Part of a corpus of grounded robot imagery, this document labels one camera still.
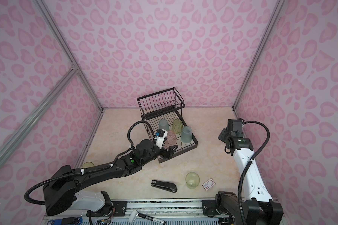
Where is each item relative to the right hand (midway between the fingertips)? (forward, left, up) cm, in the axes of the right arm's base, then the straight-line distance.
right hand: (225, 134), depth 80 cm
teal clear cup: (+11, +37, -6) cm, 39 cm away
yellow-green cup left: (-15, +80, -10) cm, 82 cm away
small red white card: (-22, +9, -18) cm, 30 cm away
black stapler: (-25, +32, -14) cm, 43 cm away
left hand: (-7, +29, +2) cm, 30 cm away
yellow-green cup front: (-20, +19, -18) cm, 33 cm away
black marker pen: (-38, +48, -14) cm, 63 cm away
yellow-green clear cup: (+12, +28, -9) cm, 32 cm away
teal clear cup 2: (+8, +21, -13) cm, 26 cm away
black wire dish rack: (+26, +40, -9) cm, 49 cm away
